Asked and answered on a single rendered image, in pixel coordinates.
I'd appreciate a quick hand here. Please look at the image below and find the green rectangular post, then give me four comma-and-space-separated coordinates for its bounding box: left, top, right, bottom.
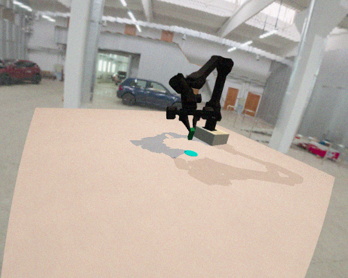
188, 127, 195, 140

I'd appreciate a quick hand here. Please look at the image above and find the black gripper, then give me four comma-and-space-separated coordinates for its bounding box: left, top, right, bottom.
166, 106, 214, 132

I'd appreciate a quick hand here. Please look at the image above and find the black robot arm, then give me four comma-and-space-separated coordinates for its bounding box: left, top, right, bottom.
169, 55, 234, 131

